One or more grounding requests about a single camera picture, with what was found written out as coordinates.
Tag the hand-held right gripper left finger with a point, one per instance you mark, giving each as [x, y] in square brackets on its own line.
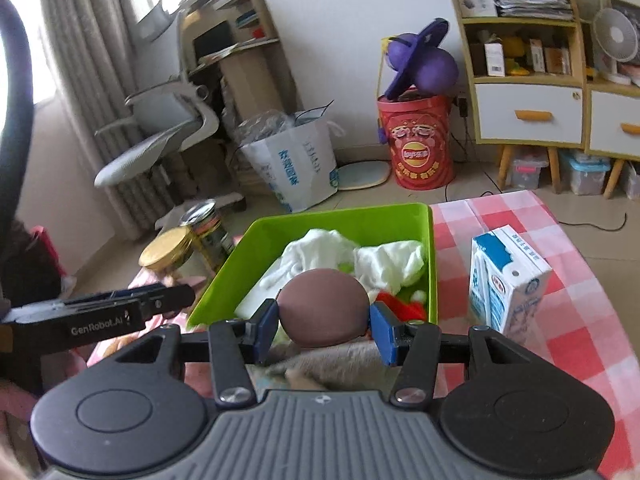
[267, 330]

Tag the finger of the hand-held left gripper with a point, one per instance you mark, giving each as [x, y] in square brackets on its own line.
[170, 301]

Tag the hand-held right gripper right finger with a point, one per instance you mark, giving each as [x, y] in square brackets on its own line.
[382, 335]

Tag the red santa plush doll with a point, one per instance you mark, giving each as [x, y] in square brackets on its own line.
[405, 307]

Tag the brown round plush piece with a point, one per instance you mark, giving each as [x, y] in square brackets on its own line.
[322, 305]

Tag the grey plush toy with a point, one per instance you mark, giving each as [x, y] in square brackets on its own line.
[330, 365]

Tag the white doll garment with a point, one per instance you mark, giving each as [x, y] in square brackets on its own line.
[390, 260]

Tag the white lace doll dress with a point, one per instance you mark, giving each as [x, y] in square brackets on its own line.
[315, 250]

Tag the green plastic tray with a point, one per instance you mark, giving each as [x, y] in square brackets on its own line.
[350, 217]

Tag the cookie jar gold lid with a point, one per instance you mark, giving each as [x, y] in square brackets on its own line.
[167, 252]

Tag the dark cloth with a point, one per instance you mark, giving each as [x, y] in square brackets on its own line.
[30, 270]

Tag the green tin can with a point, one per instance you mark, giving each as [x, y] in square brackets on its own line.
[212, 240]

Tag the blue white milk carton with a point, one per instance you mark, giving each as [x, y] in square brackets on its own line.
[510, 285]

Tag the grey office chair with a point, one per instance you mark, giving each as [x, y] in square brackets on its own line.
[145, 155]

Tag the white paper bag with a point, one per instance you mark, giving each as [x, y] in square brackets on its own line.
[300, 170]

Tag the red chip bucket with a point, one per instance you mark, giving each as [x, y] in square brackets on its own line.
[422, 150]

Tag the clear plastic bag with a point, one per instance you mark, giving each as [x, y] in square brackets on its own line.
[265, 127]

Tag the red checkered tablecloth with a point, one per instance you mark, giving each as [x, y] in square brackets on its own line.
[590, 310]

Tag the pink storage box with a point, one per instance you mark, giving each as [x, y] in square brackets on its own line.
[527, 170]

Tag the blue lid storage box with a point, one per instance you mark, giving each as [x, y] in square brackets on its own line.
[585, 175]

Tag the wooden desk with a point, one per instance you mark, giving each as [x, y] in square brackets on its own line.
[225, 45]

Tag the purple jumping ball toy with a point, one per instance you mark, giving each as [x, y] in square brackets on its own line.
[435, 75]

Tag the beige curtain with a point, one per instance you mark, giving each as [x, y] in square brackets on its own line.
[75, 35]

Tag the small white box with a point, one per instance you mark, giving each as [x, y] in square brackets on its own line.
[495, 60]

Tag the stack of papers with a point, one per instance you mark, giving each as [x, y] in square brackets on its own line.
[530, 2]

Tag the white desk fan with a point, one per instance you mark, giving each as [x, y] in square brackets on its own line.
[617, 35]

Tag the black wall charger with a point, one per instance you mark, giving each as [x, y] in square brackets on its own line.
[462, 106]

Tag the tall yellow frame cabinet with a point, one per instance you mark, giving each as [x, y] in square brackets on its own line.
[530, 115]

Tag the low yellow frame cabinet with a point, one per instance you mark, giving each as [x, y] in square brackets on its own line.
[615, 125]

